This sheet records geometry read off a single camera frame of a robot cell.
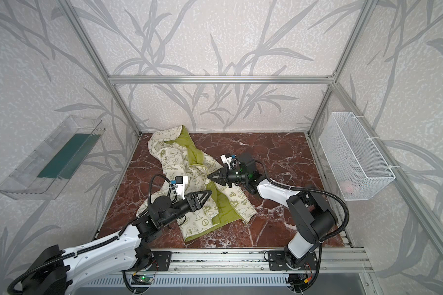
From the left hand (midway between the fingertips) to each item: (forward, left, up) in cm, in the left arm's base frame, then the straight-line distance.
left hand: (211, 189), depth 72 cm
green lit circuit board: (-29, +25, -21) cm, 43 cm away
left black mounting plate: (-23, +20, -19) cm, 36 cm away
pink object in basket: (+1, -55, +1) cm, 55 cm away
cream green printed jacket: (+16, +18, -11) cm, 27 cm away
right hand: (+8, +2, 0) cm, 8 cm away
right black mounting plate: (-22, -30, -19) cm, 41 cm away
